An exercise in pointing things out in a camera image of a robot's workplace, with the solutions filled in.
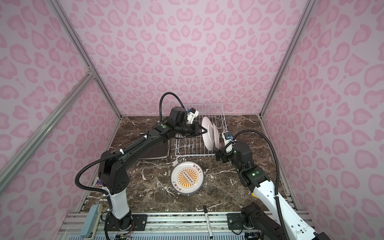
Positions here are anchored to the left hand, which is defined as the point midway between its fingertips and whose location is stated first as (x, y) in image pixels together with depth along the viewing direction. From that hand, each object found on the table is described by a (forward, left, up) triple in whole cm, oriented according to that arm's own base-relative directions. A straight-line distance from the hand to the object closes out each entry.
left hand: (208, 128), depth 76 cm
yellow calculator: (-26, -24, -27) cm, 45 cm away
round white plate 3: (+4, -5, -12) cm, 14 cm away
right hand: (-6, -7, -4) cm, 10 cm away
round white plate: (-20, +12, -27) cm, 36 cm away
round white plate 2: (-1, 0, -6) cm, 6 cm away
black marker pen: (-40, +1, -26) cm, 48 cm away
